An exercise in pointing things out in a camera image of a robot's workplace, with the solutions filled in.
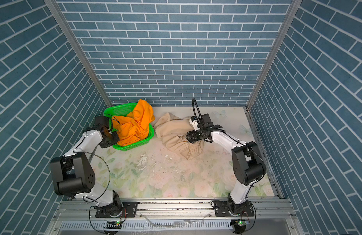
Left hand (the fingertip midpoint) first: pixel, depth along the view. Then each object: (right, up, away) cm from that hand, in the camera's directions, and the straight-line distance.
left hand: (114, 140), depth 90 cm
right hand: (+47, +4, +2) cm, 48 cm away
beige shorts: (+35, +5, +9) cm, 37 cm away
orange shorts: (+12, +8, +1) cm, 15 cm away
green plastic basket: (-3, +21, +18) cm, 28 cm away
